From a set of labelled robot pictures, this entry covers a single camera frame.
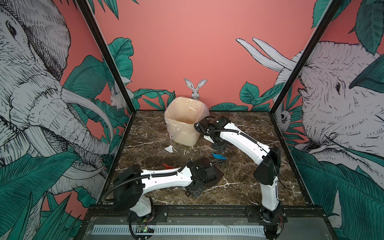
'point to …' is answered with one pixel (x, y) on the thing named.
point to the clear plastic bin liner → (181, 113)
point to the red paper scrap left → (168, 167)
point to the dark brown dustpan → (204, 162)
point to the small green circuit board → (143, 229)
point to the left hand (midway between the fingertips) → (194, 188)
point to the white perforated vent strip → (182, 230)
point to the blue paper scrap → (219, 156)
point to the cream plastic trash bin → (187, 139)
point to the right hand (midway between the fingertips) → (221, 143)
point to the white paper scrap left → (169, 148)
